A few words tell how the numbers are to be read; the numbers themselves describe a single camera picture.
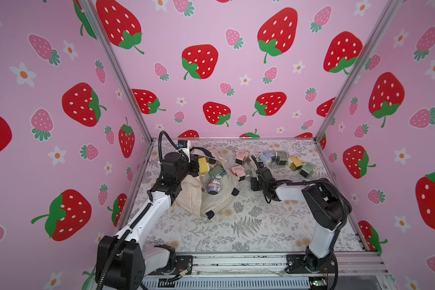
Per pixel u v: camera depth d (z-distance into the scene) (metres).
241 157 1.04
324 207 0.50
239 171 0.99
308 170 0.99
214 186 0.89
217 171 0.97
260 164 0.88
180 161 0.61
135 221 0.45
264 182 0.78
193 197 0.81
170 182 0.61
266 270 0.73
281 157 1.04
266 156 1.07
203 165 0.95
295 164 1.04
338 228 0.53
